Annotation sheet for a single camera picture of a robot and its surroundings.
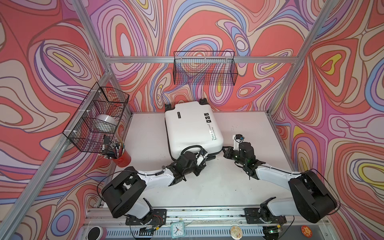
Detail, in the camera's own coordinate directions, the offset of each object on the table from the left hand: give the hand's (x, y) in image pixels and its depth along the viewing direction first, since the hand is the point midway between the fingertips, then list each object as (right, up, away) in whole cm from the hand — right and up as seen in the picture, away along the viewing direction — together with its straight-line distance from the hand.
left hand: (206, 161), depth 85 cm
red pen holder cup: (-48, 0, 0) cm, 48 cm away
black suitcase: (-6, +22, +1) cm, 22 cm away
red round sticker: (+46, -29, -15) cm, 56 cm away
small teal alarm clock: (-15, -28, -16) cm, 36 cm away
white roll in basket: (-51, +24, -11) cm, 57 cm away
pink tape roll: (-50, -27, -19) cm, 61 cm away
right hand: (+9, +5, +4) cm, 11 cm away
